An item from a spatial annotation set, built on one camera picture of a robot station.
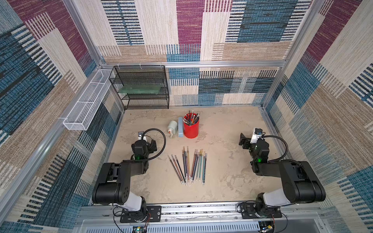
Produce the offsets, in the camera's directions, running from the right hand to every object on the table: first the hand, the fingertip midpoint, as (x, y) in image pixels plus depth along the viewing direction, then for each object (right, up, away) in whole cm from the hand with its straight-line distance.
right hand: (250, 136), depth 92 cm
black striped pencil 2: (-45, -15, -1) cm, 48 cm away
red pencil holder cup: (-37, +7, 0) cm, 38 cm away
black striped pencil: (-51, -13, +2) cm, 53 cm away
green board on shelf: (-72, +32, +12) cm, 80 cm away
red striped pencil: (-45, -20, -4) cm, 49 cm away
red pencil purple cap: (-36, -17, -3) cm, 39 cm away
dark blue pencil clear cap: (-35, -18, -3) cm, 39 cm away
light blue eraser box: (-44, 0, +8) cm, 45 cm away
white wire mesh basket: (-106, +12, -1) cm, 107 cm away
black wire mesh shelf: (-69, +42, +9) cm, 81 cm away
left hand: (-66, -3, +2) cm, 66 cm away
